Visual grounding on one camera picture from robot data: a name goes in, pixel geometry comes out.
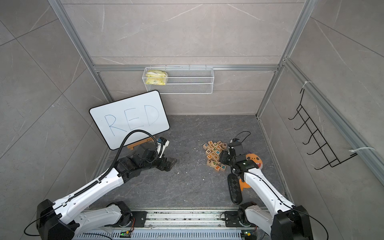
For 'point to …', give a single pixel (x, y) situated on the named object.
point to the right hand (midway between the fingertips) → (224, 154)
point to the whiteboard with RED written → (144, 111)
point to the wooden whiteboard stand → (132, 146)
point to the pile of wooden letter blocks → (212, 152)
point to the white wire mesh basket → (179, 80)
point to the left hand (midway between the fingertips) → (171, 155)
